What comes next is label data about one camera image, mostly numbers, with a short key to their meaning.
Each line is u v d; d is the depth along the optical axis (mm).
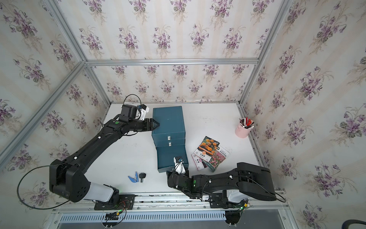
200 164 860
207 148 930
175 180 583
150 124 717
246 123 956
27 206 379
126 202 728
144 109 742
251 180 407
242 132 962
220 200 729
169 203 734
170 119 818
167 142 837
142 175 798
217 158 881
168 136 781
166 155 840
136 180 799
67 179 403
